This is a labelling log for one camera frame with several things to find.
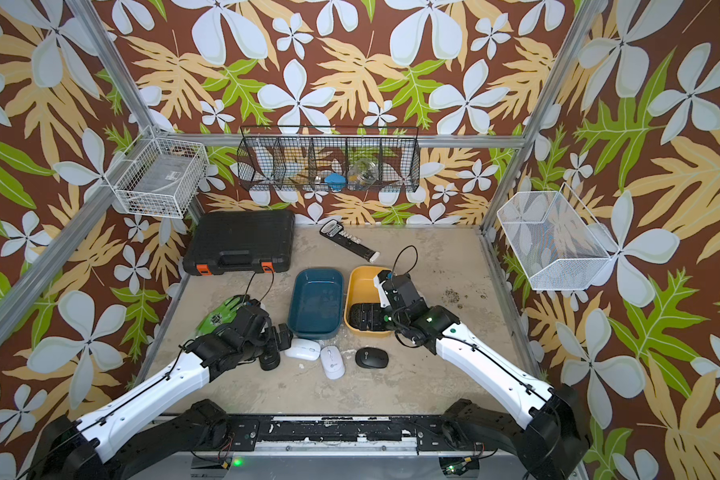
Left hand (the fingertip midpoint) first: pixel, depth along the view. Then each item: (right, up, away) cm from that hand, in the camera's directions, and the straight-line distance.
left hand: (283, 334), depth 83 cm
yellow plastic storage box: (+22, +11, +18) cm, 30 cm away
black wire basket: (+10, +55, +14) cm, 57 cm away
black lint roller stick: (+11, +33, +35) cm, 49 cm away
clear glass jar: (+23, +50, +14) cm, 56 cm away
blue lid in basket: (+14, +46, +11) cm, 50 cm away
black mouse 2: (+25, -7, +1) cm, 26 cm away
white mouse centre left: (+5, -5, +2) cm, 8 cm away
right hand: (+22, +7, -5) cm, 24 cm away
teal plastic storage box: (+8, +8, +8) cm, 14 cm away
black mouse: (-4, -8, +1) cm, 9 cm away
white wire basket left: (-36, +45, +1) cm, 58 cm away
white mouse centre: (+14, -8, 0) cm, 16 cm away
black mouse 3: (+22, +8, -14) cm, 28 cm away
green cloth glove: (-22, +4, +10) cm, 24 cm away
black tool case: (-21, +28, +25) cm, 43 cm away
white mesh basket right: (+76, +26, -3) cm, 80 cm away
